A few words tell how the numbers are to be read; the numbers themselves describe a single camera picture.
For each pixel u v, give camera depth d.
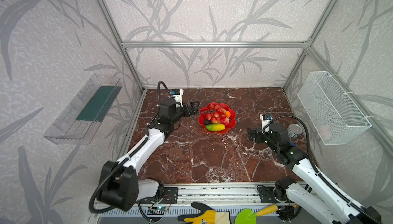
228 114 0.99
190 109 0.72
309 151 0.55
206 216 0.67
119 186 0.40
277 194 0.66
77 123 0.64
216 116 0.94
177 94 0.71
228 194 0.76
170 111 0.60
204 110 0.97
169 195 0.73
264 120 0.69
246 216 0.68
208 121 0.96
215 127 0.93
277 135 0.58
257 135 0.70
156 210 0.72
